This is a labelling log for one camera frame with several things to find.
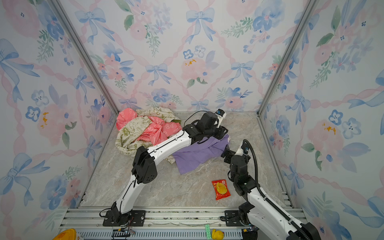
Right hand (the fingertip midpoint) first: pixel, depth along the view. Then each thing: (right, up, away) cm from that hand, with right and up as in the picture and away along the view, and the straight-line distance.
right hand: (233, 147), depth 81 cm
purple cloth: (-25, -8, +9) cm, 27 cm away
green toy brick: (-15, -38, -11) cm, 42 cm away
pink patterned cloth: (-44, +9, +16) cm, 48 cm away
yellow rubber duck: (-11, -38, -14) cm, 42 cm away
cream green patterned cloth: (-59, +12, +15) cm, 62 cm away
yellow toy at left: (-73, -33, -20) cm, 83 cm away
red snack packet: (-7, -23, +1) cm, 24 cm away
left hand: (-3, +11, +1) cm, 11 cm away
